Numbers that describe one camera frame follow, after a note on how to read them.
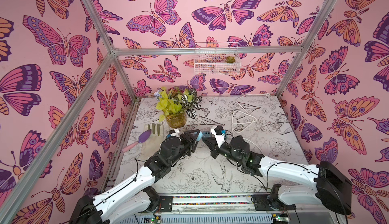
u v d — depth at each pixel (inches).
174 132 28.2
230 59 36.4
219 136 24.6
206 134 28.5
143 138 38.5
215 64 41.6
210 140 26.5
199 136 28.0
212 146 26.5
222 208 28.7
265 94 47.8
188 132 26.9
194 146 28.5
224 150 25.6
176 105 35.9
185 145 25.8
